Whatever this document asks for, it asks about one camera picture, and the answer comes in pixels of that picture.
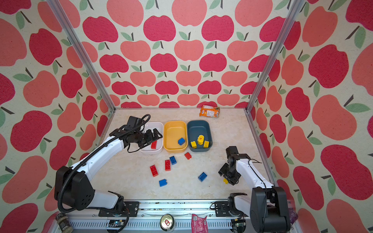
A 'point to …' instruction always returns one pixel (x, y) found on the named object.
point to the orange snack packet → (209, 111)
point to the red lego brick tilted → (154, 170)
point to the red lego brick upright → (167, 165)
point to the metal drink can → (167, 222)
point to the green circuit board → (115, 223)
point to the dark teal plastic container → (195, 128)
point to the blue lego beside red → (173, 160)
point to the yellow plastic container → (173, 131)
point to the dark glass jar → (64, 223)
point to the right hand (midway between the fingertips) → (227, 177)
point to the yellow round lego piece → (200, 140)
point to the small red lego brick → (188, 156)
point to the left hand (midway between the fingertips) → (159, 139)
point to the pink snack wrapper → (199, 224)
